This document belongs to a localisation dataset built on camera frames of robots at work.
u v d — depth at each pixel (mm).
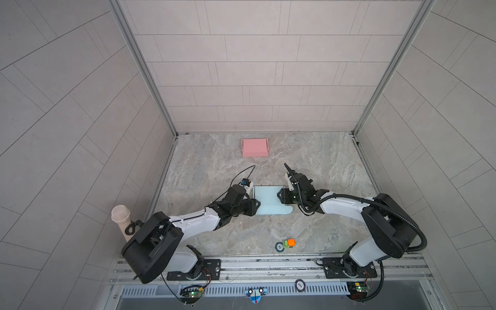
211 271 704
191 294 651
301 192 679
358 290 672
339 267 712
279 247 769
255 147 1057
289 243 753
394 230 437
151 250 404
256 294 654
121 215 575
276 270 722
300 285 679
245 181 766
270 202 833
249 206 749
